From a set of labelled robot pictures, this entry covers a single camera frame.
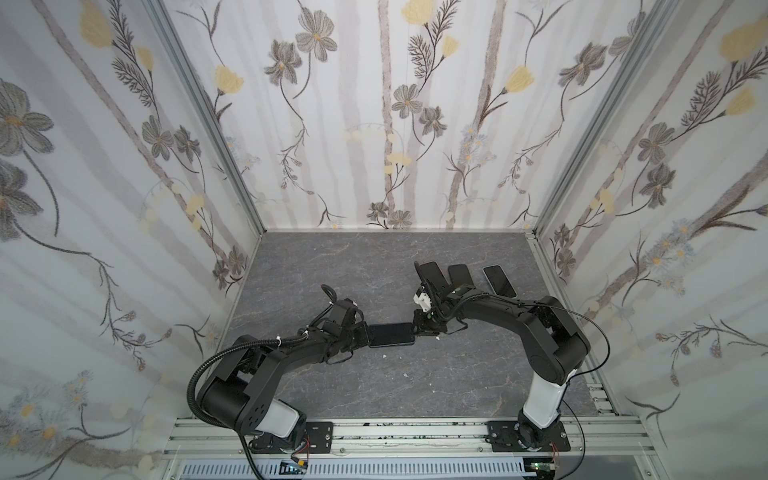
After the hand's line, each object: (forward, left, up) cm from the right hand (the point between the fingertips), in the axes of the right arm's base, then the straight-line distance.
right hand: (405, 324), depth 89 cm
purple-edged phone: (+26, -11, -8) cm, 29 cm away
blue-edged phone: (-2, +4, -3) cm, 6 cm away
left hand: (-1, +11, -3) cm, 12 cm away
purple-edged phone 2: (+21, -35, -5) cm, 41 cm away
